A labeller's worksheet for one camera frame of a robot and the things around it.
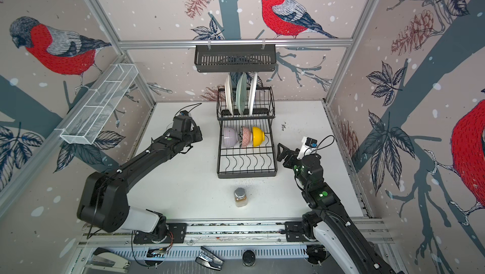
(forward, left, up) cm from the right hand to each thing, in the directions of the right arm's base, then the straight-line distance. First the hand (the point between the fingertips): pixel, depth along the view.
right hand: (284, 148), depth 77 cm
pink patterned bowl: (+11, +17, -8) cm, 22 cm away
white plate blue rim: (+14, +13, +18) cm, 26 cm away
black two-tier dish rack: (+2, +16, -17) cm, 24 cm away
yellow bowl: (+12, +11, -9) cm, 19 cm away
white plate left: (+15, +23, +18) cm, 33 cm away
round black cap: (-37, +13, -9) cm, 40 cm away
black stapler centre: (-37, +28, -16) cm, 50 cm away
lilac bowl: (+11, +25, -8) cm, 29 cm away
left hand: (+10, +40, -2) cm, 41 cm away
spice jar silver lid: (-18, +18, -9) cm, 27 cm away
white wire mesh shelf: (+8, +78, +15) cm, 80 cm away
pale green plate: (+15, +18, +18) cm, 29 cm away
